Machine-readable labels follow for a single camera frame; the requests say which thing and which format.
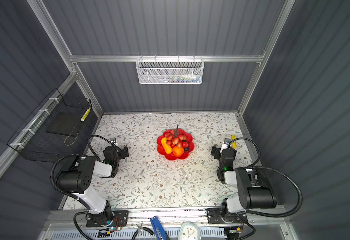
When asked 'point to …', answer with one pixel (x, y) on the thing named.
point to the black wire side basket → (54, 130)
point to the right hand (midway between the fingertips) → (225, 147)
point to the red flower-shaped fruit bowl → (171, 156)
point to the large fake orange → (178, 151)
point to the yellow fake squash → (167, 148)
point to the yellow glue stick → (233, 137)
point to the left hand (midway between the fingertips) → (117, 147)
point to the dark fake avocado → (186, 149)
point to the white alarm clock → (189, 230)
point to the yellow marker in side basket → (85, 115)
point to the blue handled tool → (159, 230)
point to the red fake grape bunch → (174, 139)
